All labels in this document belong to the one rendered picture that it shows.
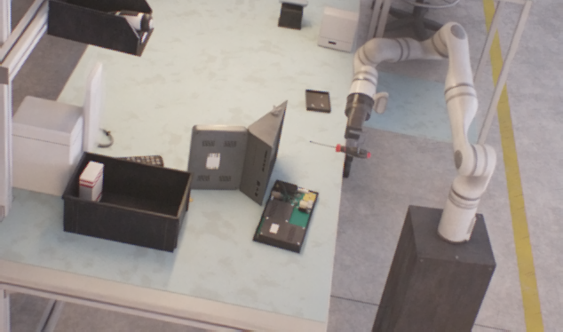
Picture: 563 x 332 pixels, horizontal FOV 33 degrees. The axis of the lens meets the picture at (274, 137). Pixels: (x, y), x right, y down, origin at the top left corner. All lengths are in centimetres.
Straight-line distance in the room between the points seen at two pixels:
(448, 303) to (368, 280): 104
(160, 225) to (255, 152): 35
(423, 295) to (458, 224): 25
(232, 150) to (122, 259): 43
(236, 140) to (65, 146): 46
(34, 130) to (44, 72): 248
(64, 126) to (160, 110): 54
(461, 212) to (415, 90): 188
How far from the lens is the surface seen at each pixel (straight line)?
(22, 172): 263
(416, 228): 298
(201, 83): 316
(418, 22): 587
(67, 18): 239
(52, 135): 253
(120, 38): 237
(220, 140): 260
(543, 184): 491
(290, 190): 271
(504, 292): 420
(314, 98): 317
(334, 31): 343
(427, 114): 456
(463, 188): 286
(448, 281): 297
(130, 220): 246
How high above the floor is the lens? 269
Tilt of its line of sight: 35 degrees down
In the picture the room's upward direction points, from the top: 11 degrees clockwise
